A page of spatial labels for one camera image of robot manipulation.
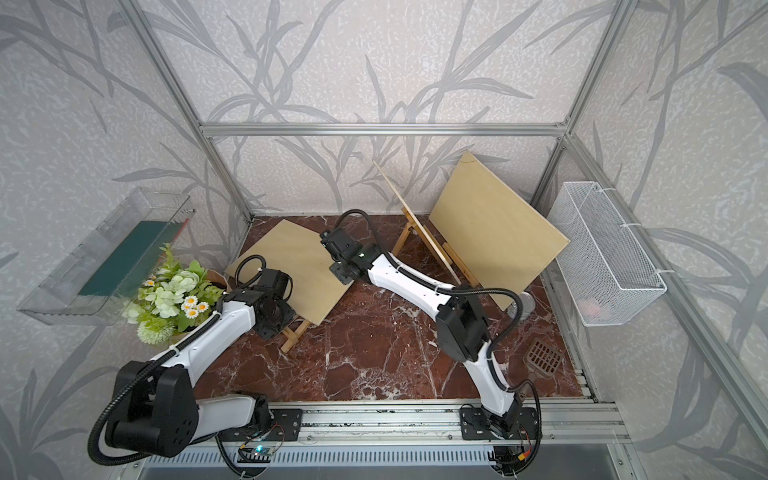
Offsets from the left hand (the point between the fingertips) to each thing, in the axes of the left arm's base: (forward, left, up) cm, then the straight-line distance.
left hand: (288, 320), depth 87 cm
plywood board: (+18, -62, +17) cm, 67 cm away
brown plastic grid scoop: (-10, -73, -2) cm, 73 cm away
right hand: (+14, -18, +11) cm, 25 cm away
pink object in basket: (-4, -79, +17) cm, 81 cm away
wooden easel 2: (-5, -2, -1) cm, 5 cm away
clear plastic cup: (+5, -72, +1) cm, 72 cm away
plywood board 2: (+13, -37, +26) cm, 47 cm away
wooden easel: (+24, -35, +15) cm, 45 cm away
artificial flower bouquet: (-6, +16, +25) cm, 30 cm away
